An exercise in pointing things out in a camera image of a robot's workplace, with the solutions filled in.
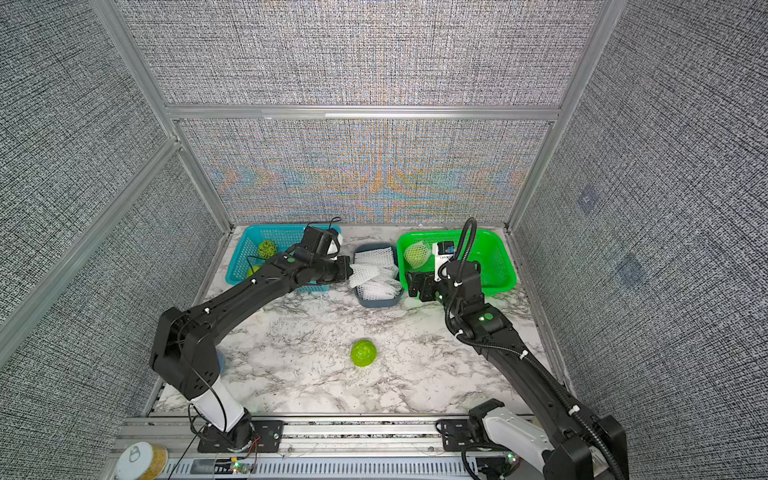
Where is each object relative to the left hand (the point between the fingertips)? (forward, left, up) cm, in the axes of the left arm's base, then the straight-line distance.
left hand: (360, 268), depth 85 cm
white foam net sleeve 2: (+1, 0, -3) cm, 3 cm away
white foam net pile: (0, -7, -10) cm, 12 cm away
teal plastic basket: (+25, +29, -13) cm, 40 cm away
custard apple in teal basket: (+20, +34, -13) cm, 41 cm away
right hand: (-5, -16, +7) cm, 18 cm away
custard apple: (-20, 0, -12) cm, 23 cm away
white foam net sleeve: (+12, -19, -10) cm, 24 cm away
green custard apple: (+12, -19, -10) cm, 24 cm away
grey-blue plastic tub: (-4, -7, -13) cm, 16 cm away
